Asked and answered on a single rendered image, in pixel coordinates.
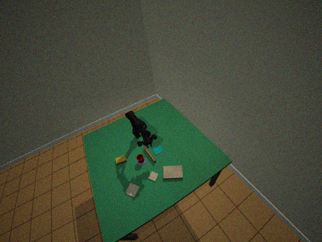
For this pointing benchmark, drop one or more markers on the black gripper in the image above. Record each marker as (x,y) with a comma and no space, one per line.
(139,143)

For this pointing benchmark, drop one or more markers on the yellow rectangular block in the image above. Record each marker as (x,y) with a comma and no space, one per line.
(121,159)

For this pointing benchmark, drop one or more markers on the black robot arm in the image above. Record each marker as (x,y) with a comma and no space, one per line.
(139,126)

